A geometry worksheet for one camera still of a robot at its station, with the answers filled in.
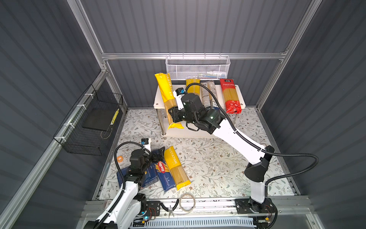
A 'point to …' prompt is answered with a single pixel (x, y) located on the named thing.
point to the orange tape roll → (119, 159)
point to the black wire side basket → (85, 129)
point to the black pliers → (170, 211)
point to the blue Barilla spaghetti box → (165, 175)
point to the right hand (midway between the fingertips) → (170, 111)
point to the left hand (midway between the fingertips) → (156, 147)
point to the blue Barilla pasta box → (150, 175)
